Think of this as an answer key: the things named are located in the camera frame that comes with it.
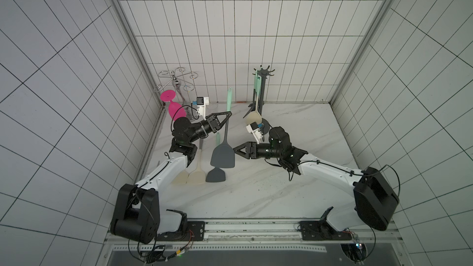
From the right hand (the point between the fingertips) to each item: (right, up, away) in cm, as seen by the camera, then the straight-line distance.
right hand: (236, 146), depth 74 cm
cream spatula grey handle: (-19, -17, +13) cm, 29 cm away
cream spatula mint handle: (-26, -17, +11) cm, 34 cm away
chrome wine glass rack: (-30, +33, +19) cm, 48 cm away
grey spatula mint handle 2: (-10, -16, +14) cm, 24 cm away
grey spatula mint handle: (-5, -3, -4) cm, 7 cm away
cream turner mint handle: (+10, +12, +19) cm, 24 cm away
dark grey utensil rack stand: (+12, +18, +18) cm, 28 cm away
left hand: (-2, +12, -2) cm, 13 cm away
